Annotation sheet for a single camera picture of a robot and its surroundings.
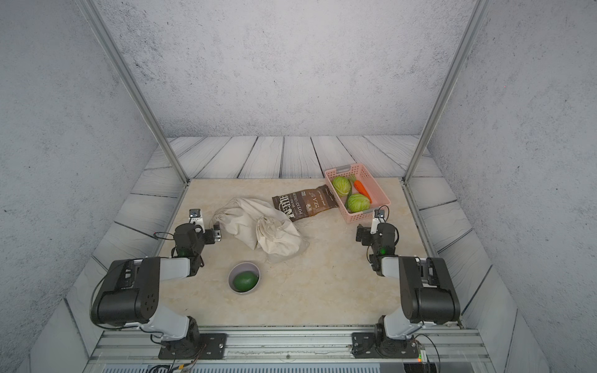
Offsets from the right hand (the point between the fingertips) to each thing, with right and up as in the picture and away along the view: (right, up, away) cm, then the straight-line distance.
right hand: (373, 223), depth 94 cm
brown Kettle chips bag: (-29, +8, +11) cm, 32 cm away
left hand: (-66, +1, 0) cm, 66 cm away
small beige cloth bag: (-53, +3, 0) cm, 53 cm away
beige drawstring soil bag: (-37, -5, -7) cm, 38 cm away
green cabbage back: (-10, +16, +14) cm, 24 cm away
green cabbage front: (-5, +8, +8) cm, 12 cm away
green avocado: (-48, -18, -13) cm, 53 cm away
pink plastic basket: (+7, +10, +16) cm, 20 cm away
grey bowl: (-51, -15, -9) cm, 54 cm away
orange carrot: (-1, +15, +20) cm, 25 cm away
